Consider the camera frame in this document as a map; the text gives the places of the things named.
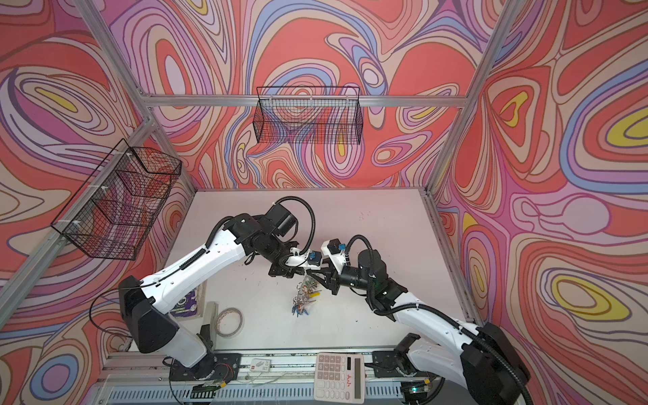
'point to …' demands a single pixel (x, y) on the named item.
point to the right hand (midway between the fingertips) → (312, 275)
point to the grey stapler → (210, 316)
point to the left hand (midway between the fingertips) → (306, 268)
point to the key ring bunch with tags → (305, 290)
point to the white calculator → (339, 377)
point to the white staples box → (261, 364)
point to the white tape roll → (229, 322)
